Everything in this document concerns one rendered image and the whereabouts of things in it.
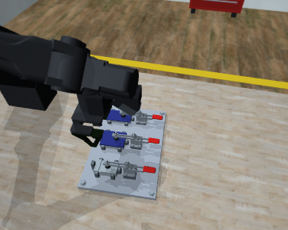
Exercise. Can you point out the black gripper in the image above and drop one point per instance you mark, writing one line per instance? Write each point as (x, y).
(81, 116)

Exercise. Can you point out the grey toggle clamp with red handle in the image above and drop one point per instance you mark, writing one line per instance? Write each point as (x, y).
(141, 118)

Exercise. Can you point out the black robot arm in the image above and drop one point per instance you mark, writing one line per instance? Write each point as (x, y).
(65, 63)

